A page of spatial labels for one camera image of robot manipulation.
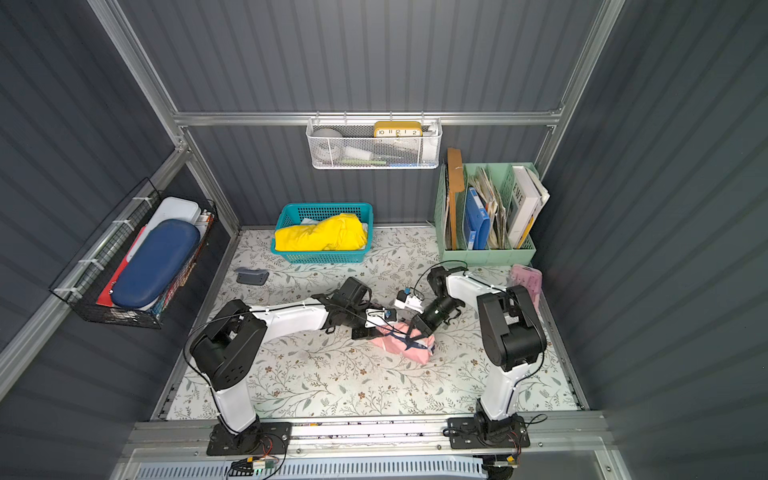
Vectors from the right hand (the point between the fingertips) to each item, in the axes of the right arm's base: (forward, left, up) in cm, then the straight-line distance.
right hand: (418, 335), depth 87 cm
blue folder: (+33, -20, +14) cm, 41 cm away
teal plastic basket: (+49, +47, +4) cm, 68 cm away
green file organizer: (+53, -31, +19) cm, 64 cm away
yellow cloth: (+33, +25, +8) cm, 43 cm away
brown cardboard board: (+35, -11, +28) cm, 46 cm away
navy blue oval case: (+4, +62, +30) cm, 69 cm away
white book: (+38, -36, +21) cm, 57 cm away
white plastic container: (+21, +66, +31) cm, 76 cm away
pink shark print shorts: (-1, +6, +2) cm, 7 cm away
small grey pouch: (+22, +56, -3) cm, 60 cm away
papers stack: (+34, -29, +7) cm, 45 cm away
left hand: (+3, +11, -1) cm, 11 cm away
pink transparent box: (+23, -41, -4) cm, 47 cm away
